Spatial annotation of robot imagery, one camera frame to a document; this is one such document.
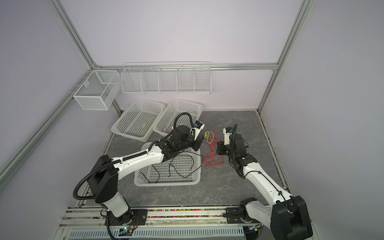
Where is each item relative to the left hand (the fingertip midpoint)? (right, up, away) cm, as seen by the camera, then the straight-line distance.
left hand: (205, 138), depth 80 cm
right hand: (+8, -3, +4) cm, 10 cm away
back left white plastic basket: (-50, +10, +34) cm, 62 cm away
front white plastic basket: (-12, -20, +10) cm, 25 cm away
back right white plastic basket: (-28, +8, +29) cm, 41 cm away
